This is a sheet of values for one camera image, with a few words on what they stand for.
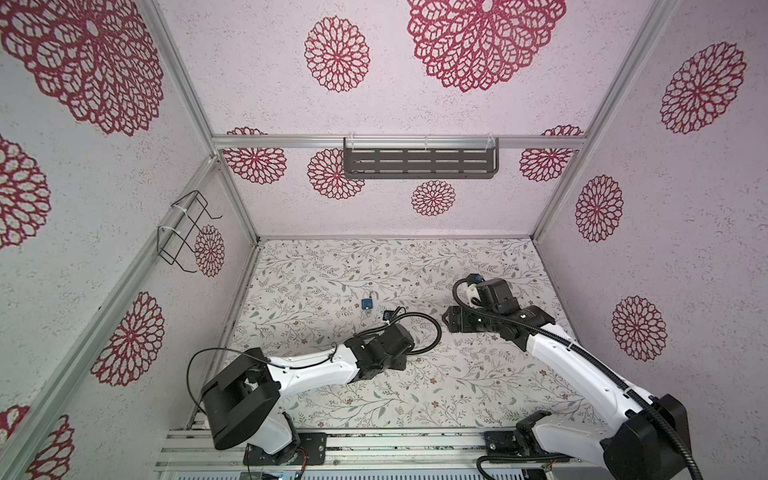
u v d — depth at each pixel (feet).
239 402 1.40
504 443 2.44
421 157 3.13
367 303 3.29
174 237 2.45
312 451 2.41
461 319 2.35
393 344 2.09
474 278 2.40
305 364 1.63
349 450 2.45
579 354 1.59
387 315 2.48
